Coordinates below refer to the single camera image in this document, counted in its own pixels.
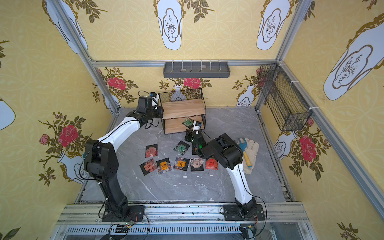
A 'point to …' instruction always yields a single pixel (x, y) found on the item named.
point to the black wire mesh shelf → (177, 105)
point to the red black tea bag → (211, 164)
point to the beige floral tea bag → (196, 164)
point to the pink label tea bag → (148, 166)
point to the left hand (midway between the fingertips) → (162, 109)
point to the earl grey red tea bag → (151, 150)
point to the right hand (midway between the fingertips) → (182, 131)
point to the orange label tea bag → (181, 163)
